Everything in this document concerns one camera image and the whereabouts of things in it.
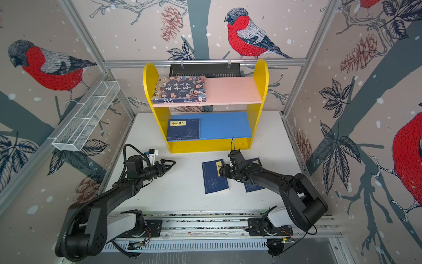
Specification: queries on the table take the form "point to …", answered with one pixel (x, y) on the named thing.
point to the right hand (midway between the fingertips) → (221, 173)
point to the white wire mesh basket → (77, 126)
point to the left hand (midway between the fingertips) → (172, 165)
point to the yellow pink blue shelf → (227, 120)
